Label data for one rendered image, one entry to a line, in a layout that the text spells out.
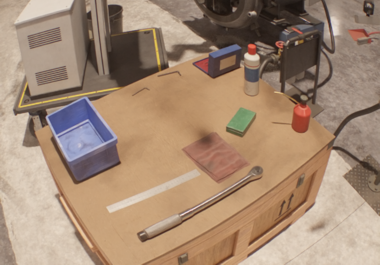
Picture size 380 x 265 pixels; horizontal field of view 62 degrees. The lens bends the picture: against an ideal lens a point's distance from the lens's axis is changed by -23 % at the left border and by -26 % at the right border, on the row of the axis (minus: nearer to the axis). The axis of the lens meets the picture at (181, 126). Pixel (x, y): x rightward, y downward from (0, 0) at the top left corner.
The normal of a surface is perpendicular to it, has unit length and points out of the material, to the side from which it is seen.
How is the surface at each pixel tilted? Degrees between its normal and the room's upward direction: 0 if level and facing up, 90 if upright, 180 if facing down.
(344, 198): 0
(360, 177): 0
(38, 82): 90
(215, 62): 97
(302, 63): 90
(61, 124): 90
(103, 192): 0
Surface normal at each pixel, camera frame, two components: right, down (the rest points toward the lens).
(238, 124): -0.05, -0.76
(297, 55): 0.57, 0.51
